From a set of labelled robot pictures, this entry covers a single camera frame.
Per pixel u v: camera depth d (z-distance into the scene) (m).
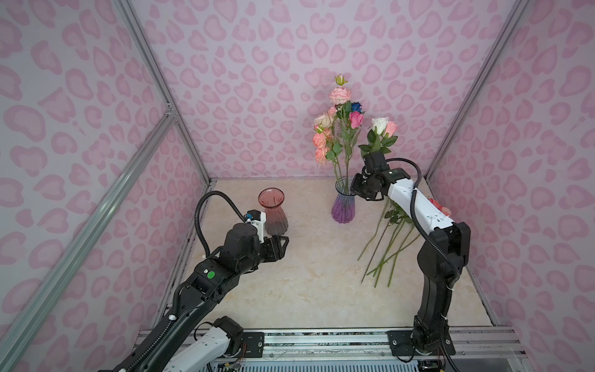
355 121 0.78
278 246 0.62
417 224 0.53
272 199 0.90
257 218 0.63
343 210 0.98
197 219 0.49
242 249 0.50
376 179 0.67
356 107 0.82
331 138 0.76
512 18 0.71
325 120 0.80
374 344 0.75
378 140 0.79
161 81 0.84
